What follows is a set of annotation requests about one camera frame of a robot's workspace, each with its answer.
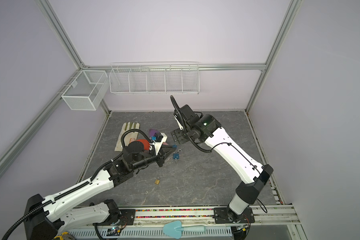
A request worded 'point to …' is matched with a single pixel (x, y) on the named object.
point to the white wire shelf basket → (155, 78)
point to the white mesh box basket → (87, 90)
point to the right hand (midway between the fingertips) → (182, 134)
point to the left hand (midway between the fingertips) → (173, 149)
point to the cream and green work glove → (128, 135)
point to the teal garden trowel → (175, 228)
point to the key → (175, 161)
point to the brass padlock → (157, 181)
